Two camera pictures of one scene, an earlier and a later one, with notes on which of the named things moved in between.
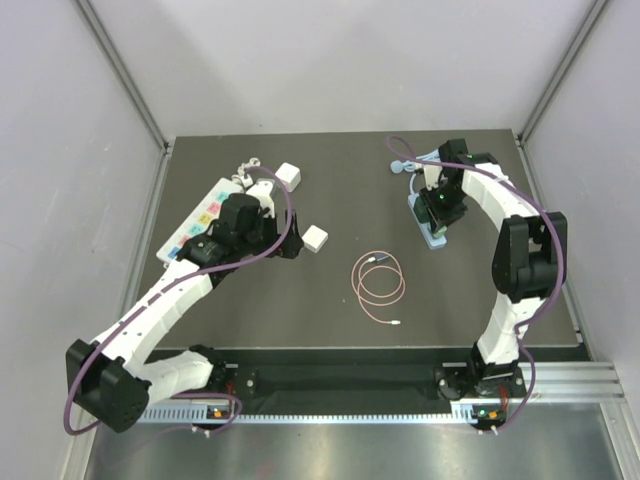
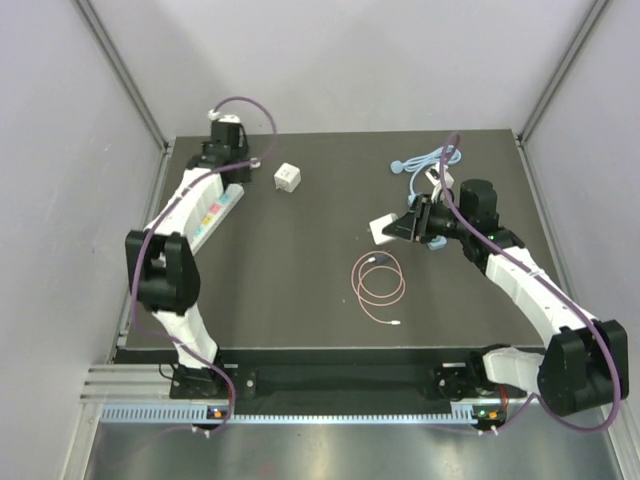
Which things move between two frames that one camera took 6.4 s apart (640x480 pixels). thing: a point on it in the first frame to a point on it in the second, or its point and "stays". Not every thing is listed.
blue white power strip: [433, 242] stays
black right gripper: [441, 218] to [411, 221]
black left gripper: [292, 243] to [243, 163]
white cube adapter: [290, 175] stays
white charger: [314, 238] to [376, 226]
